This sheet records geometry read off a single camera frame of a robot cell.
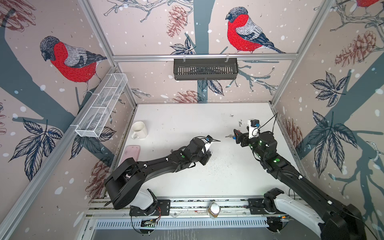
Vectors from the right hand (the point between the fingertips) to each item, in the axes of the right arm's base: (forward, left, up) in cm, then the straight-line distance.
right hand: (240, 130), depth 78 cm
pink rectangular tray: (-6, +66, -18) cm, 68 cm away
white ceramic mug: (+5, +60, -10) cm, 61 cm away
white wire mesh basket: (-4, +73, +12) cm, 74 cm away
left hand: (-9, +16, -11) cm, 21 cm away
